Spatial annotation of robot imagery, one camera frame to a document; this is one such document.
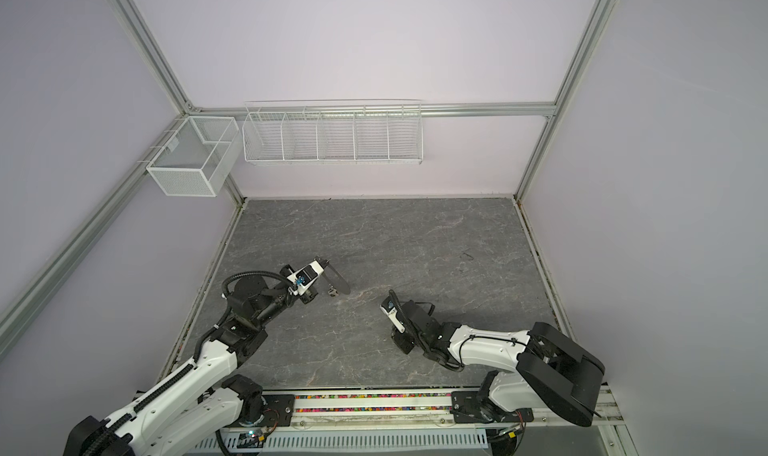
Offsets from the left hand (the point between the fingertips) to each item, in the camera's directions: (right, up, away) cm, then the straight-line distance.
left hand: (324, 262), depth 75 cm
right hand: (+19, -20, +12) cm, 30 cm away
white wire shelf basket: (-3, +41, +26) cm, 49 cm away
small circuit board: (-17, -43, -2) cm, 47 cm away
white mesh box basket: (-48, +31, +22) cm, 62 cm away
